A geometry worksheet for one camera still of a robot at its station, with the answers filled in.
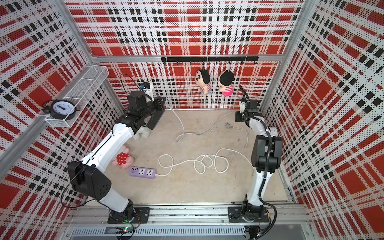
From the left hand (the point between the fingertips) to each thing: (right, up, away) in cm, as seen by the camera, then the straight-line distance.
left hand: (167, 97), depth 79 cm
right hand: (+44, -7, +20) cm, 49 cm away
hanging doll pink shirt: (+34, +13, +18) cm, 40 cm away
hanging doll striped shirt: (+19, +14, +12) cm, 26 cm away
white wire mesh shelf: (-47, +3, +2) cm, 47 cm away
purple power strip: (-16, -43, +8) cm, 46 cm away
